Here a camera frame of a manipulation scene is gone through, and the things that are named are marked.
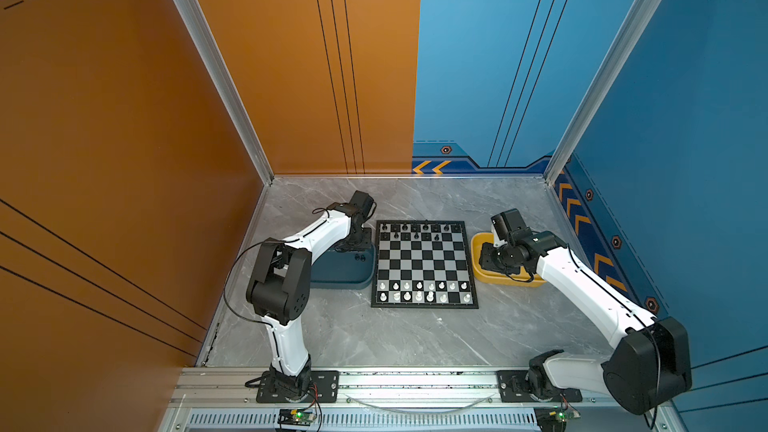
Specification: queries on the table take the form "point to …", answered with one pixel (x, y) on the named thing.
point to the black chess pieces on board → (421, 231)
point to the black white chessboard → (422, 264)
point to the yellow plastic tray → (523, 278)
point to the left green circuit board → (295, 417)
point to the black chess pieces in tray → (357, 257)
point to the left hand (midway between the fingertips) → (360, 242)
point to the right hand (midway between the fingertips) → (480, 261)
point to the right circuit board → (554, 419)
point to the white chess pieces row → (421, 291)
